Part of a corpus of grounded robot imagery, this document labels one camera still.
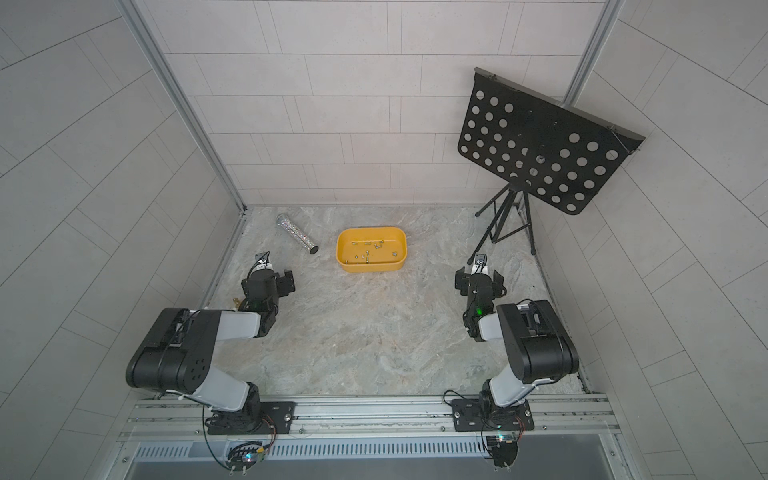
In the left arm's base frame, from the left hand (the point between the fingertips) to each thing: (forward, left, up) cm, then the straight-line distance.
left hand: (277, 268), depth 95 cm
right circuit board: (-46, -64, -5) cm, 79 cm away
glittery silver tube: (+20, +3, 0) cm, 21 cm away
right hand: (+1, -65, +2) cm, 65 cm away
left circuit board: (-48, -4, -2) cm, 48 cm away
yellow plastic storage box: (+11, -29, -3) cm, 31 cm away
